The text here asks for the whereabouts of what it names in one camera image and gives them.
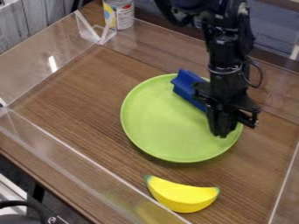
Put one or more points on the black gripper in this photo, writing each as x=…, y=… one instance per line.
x=225, y=111

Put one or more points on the yellow toy banana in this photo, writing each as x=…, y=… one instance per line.
x=181, y=198

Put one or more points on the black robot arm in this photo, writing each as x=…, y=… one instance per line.
x=221, y=95

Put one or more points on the green round plate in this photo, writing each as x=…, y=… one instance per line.
x=168, y=128

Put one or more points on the white can with label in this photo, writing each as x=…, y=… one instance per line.
x=118, y=13

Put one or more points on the blue star-shaped block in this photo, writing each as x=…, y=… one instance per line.
x=182, y=87

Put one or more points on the clear acrylic enclosure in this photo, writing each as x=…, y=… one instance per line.
x=64, y=84

